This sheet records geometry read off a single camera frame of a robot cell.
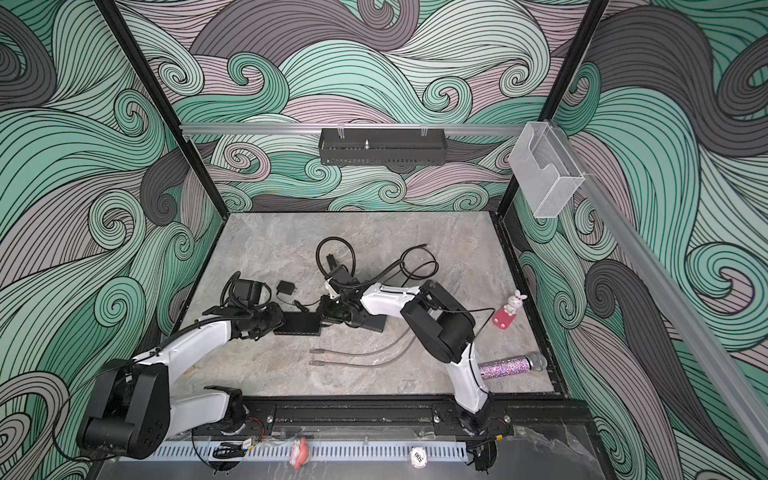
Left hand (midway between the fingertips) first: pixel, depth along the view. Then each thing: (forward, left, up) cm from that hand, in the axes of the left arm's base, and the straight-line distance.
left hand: (284, 316), depth 89 cm
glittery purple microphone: (-14, -67, +3) cm, 68 cm away
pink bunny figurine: (+2, -68, 0) cm, 68 cm away
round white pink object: (-34, -38, +5) cm, 51 cm away
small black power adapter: (+11, +3, -2) cm, 11 cm away
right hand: (-1, -10, 0) cm, 10 cm away
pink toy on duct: (-34, -12, +3) cm, 36 cm away
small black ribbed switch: (-1, -5, -2) cm, 5 cm away
